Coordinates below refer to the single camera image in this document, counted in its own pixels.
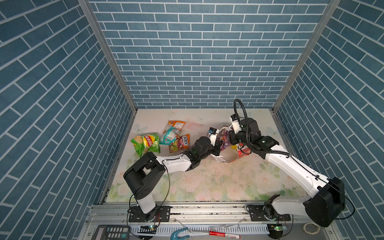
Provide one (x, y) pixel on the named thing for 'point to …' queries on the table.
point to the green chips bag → (146, 143)
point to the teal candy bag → (169, 135)
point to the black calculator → (112, 232)
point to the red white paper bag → (231, 153)
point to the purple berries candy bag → (224, 136)
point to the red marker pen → (231, 235)
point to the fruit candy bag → (182, 142)
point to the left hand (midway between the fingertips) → (223, 142)
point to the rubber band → (313, 233)
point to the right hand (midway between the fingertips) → (229, 129)
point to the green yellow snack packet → (177, 125)
